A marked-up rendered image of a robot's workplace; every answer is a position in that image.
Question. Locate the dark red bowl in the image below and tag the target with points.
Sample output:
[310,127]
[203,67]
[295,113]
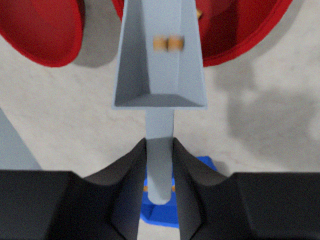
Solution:
[229,28]
[48,32]

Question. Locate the grey scoop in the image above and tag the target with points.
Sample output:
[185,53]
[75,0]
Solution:
[159,79]

